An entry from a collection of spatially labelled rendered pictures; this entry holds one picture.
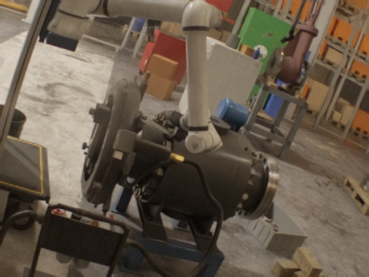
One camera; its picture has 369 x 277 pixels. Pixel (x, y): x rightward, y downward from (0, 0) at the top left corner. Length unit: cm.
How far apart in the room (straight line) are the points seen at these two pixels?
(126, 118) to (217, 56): 407
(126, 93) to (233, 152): 71
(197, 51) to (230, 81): 455
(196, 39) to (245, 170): 104
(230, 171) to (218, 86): 386
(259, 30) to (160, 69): 325
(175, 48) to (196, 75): 605
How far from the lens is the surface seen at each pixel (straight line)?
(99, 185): 254
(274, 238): 384
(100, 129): 281
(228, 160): 276
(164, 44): 799
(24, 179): 266
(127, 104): 252
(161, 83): 720
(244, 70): 656
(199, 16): 202
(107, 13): 239
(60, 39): 228
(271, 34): 993
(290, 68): 679
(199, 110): 201
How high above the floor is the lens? 153
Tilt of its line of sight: 16 degrees down
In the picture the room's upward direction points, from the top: 23 degrees clockwise
